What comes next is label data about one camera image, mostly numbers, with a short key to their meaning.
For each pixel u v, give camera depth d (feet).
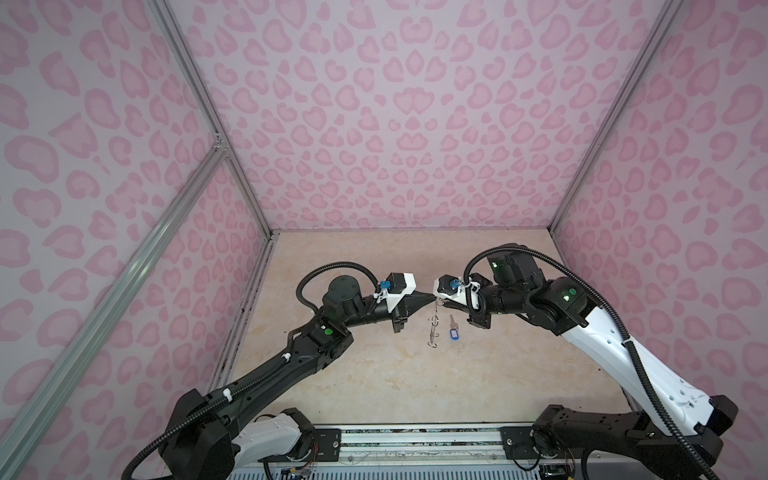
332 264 1.58
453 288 1.76
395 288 1.73
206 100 2.71
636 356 1.31
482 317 1.90
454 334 3.03
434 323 2.09
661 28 2.33
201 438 1.26
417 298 1.99
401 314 1.89
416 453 2.38
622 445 1.55
